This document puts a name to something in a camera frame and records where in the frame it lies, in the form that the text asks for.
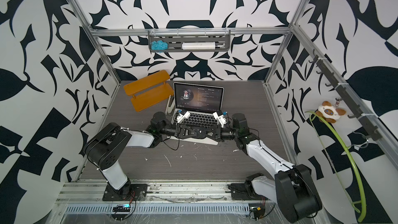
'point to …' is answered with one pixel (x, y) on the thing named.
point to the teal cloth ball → (159, 45)
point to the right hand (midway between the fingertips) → (200, 133)
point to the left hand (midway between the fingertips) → (194, 132)
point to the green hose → (354, 205)
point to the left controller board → (122, 208)
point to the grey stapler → (170, 105)
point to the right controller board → (258, 208)
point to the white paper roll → (198, 45)
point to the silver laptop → (200, 140)
